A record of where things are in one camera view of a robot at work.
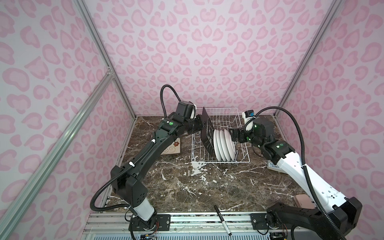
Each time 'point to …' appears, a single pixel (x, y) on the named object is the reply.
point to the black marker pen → (222, 220)
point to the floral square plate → (174, 148)
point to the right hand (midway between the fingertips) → (238, 126)
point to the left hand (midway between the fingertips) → (209, 120)
